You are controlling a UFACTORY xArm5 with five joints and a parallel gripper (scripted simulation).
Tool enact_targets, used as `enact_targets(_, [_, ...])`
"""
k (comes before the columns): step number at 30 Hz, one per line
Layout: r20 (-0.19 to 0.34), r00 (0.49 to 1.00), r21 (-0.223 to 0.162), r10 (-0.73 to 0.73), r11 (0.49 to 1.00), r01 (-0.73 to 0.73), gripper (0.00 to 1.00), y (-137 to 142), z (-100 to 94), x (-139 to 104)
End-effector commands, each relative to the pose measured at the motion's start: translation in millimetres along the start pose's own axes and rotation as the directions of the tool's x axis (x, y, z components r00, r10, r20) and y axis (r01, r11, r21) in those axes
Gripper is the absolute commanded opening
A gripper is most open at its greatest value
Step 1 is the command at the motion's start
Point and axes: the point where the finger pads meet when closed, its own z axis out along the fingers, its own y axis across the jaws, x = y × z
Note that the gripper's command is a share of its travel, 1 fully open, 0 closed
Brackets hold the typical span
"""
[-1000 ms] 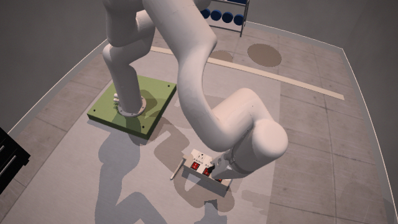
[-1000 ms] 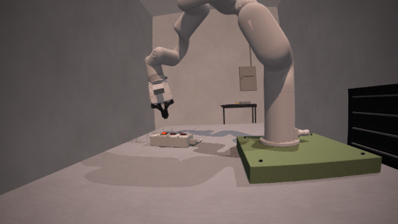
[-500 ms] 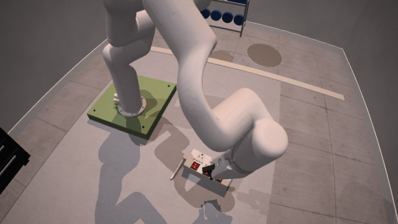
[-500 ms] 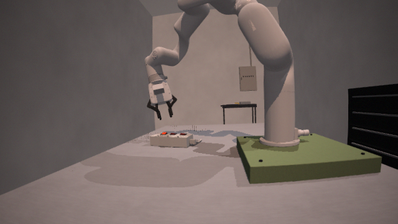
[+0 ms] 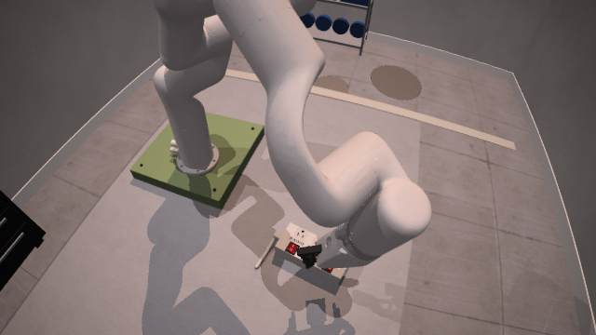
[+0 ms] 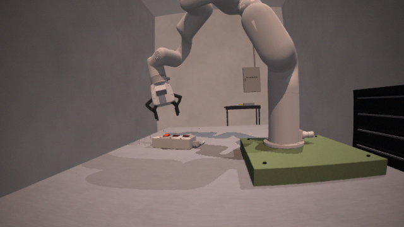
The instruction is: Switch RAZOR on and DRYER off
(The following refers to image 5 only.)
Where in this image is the white power strip body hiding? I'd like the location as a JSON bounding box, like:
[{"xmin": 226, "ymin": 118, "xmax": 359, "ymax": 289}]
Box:
[{"xmin": 255, "ymin": 222, "xmax": 346, "ymax": 285}]

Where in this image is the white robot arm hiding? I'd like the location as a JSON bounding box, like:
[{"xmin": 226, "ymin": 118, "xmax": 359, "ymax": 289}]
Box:
[{"xmin": 152, "ymin": 0, "xmax": 431, "ymax": 261}]

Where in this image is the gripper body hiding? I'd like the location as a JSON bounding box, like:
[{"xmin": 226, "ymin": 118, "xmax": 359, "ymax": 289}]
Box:
[{"xmin": 315, "ymin": 223, "xmax": 381, "ymax": 268}]

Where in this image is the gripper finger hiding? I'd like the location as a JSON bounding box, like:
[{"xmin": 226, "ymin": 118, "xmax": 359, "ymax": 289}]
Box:
[{"xmin": 297, "ymin": 245, "xmax": 322, "ymax": 269}]

